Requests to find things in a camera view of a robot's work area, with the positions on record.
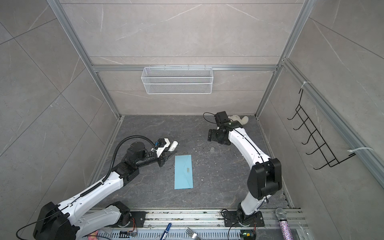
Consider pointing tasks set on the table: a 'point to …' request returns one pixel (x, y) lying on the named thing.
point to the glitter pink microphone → (281, 214)
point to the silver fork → (194, 236)
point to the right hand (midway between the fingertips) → (215, 137)
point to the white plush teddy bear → (244, 120)
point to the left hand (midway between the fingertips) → (174, 145)
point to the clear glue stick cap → (212, 149)
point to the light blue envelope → (183, 176)
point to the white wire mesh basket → (177, 80)
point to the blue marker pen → (166, 230)
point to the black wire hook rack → (322, 145)
